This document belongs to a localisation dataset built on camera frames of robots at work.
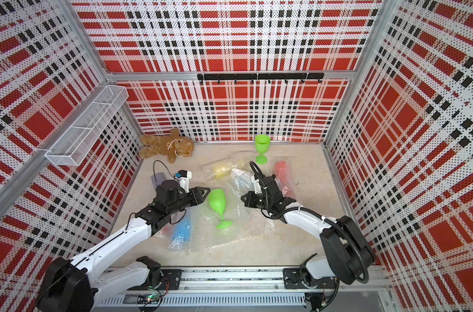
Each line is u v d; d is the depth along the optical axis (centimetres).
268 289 72
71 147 69
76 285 39
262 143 99
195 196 70
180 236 77
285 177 95
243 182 95
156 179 104
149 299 69
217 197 88
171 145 111
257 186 78
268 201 66
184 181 73
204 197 76
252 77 88
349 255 43
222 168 99
